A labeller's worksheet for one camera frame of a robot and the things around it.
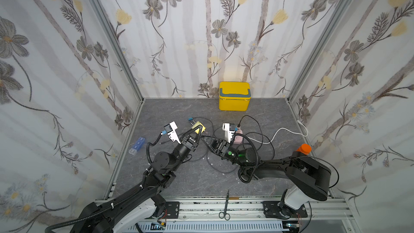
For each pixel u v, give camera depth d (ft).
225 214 2.40
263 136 3.23
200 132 2.06
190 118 3.53
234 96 3.42
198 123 2.09
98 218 1.33
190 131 2.12
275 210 2.40
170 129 1.98
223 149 1.98
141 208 1.88
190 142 1.94
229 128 2.13
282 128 3.42
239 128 3.14
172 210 2.44
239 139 3.23
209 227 2.30
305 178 1.46
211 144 2.22
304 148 2.76
